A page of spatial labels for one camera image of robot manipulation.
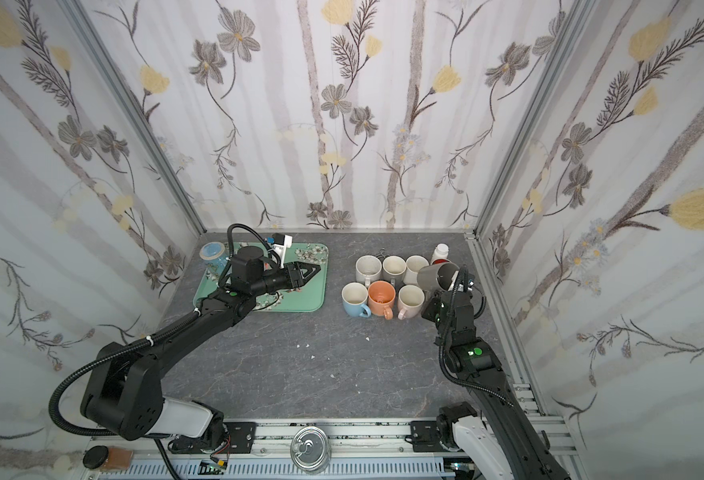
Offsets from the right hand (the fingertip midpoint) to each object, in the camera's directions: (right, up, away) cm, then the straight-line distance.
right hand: (434, 288), depth 77 cm
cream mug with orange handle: (-12, -5, +21) cm, 24 cm away
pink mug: (-3, -6, +16) cm, 17 cm away
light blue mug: (-21, -5, +18) cm, 28 cm away
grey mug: (-8, +4, +23) cm, 24 cm away
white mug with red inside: (+9, +7, +25) cm, 27 cm away
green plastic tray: (-36, -6, +26) cm, 45 cm away
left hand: (-32, +7, +2) cm, 33 cm away
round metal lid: (-30, -34, -13) cm, 47 cm away
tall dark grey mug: (+1, +3, -1) cm, 4 cm away
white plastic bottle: (+9, +10, +26) cm, 29 cm away
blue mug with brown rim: (-69, +10, +22) cm, 73 cm away
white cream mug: (-1, +6, +26) cm, 27 cm away
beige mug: (-16, +4, +26) cm, 31 cm away
